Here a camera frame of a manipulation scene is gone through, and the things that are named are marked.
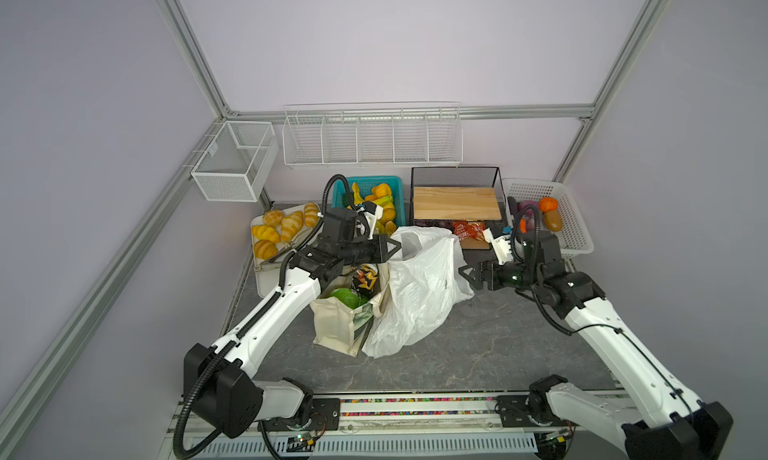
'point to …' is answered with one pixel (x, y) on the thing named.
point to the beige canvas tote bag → (339, 328)
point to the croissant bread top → (273, 217)
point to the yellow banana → (385, 202)
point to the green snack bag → (349, 297)
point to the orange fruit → (380, 191)
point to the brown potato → (553, 220)
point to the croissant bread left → (263, 232)
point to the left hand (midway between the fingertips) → (401, 250)
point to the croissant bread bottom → (265, 249)
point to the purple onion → (529, 211)
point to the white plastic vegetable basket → (573, 235)
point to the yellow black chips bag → (364, 279)
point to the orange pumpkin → (548, 204)
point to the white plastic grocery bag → (425, 285)
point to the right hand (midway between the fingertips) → (471, 270)
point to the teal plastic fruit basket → (365, 184)
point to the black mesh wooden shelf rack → (467, 200)
